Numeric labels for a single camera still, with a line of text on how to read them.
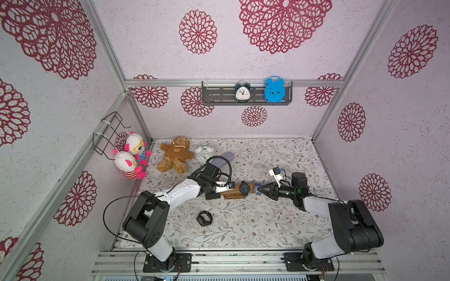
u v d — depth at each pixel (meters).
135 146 0.93
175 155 1.03
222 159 0.76
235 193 0.88
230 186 0.79
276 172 0.80
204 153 1.00
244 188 0.86
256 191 0.84
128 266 0.74
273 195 0.78
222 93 0.94
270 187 0.80
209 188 0.77
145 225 0.45
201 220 0.82
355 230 0.44
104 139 0.75
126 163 0.83
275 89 0.90
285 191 0.77
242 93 0.90
